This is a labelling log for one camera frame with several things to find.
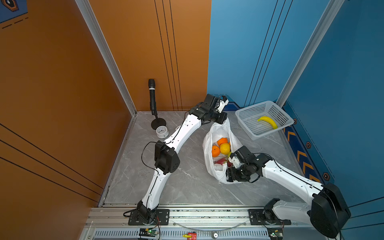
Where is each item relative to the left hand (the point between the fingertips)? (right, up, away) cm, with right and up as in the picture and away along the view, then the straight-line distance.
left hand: (226, 115), depth 86 cm
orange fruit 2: (-6, -22, +7) cm, 24 cm away
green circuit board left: (-41, -57, -15) cm, 72 cm away
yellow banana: (+38, -2, +26) cm, 46 cm away
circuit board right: (+20, -57, -15) cm, 63 cm away
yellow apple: (0, -20, +6) cm, 21 cm away
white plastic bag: (-1, -9, +4) cm, 10 cm away
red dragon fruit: (-2, -26, +1) cm, 26 cm away
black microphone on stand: (-47, -3, +25) cm, 54 cm away
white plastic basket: (+24, -8, +23) cm, 34 cm away
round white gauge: (-42, -10, +17) cm, 46 cm away
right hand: (-1, -35, -7) cm, 35 cm away
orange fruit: (-2, -15, +7) cm, 17 cm away
